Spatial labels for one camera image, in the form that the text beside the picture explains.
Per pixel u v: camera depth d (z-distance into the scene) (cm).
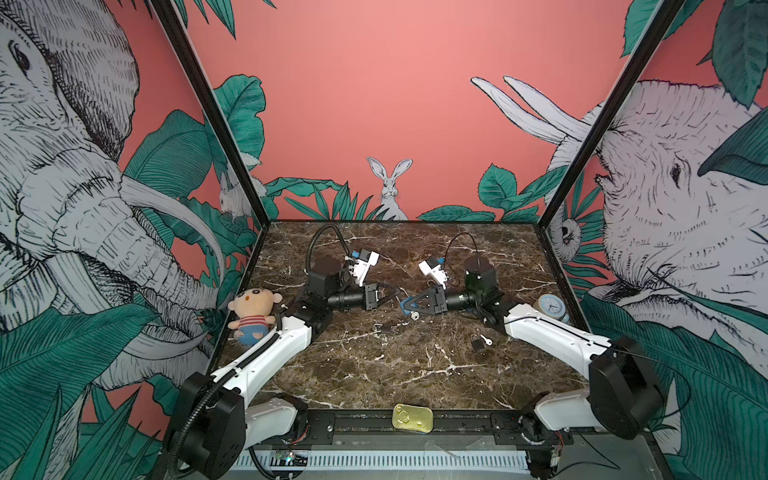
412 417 73
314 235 119
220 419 39
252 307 88
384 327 93
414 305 71
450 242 117
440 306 66
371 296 66
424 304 69
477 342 90
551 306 93
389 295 73
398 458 78
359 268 69
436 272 73
